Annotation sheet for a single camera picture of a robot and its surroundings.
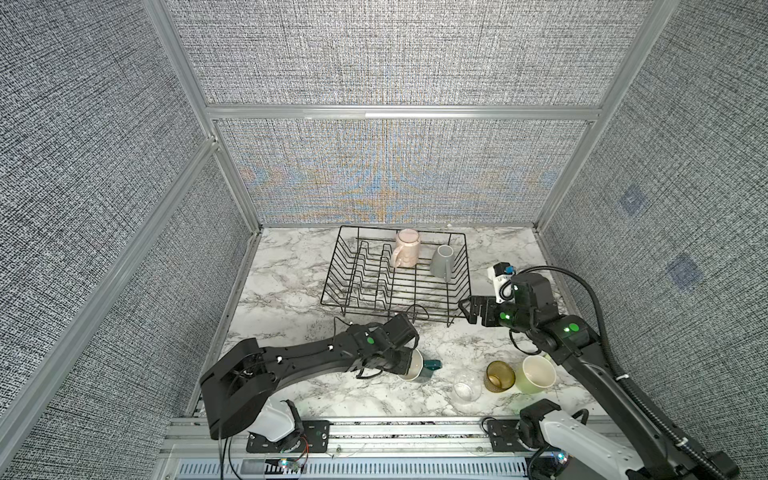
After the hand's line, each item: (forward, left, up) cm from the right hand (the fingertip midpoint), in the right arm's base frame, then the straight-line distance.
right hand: (474, 300), depth 76 cm
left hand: (-11, +17, -14) cm, 25 cm away
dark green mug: (-15, +14, -7) cm, 22 cm away
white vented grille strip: (-33, +30, -20) cm, 49 cm away
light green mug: (-13, -17, -16) cm, 27 cm away
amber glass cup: (-13, -8, -18) cm, 24 cm away
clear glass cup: (-15, +1, -20) cm, 25 cm away
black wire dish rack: (+21, +11, -17) cm, 29 cm away
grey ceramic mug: (+19, +4, -8) cm, 21 cm away
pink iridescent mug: (+25, +15, -7) cm, 30 cm away
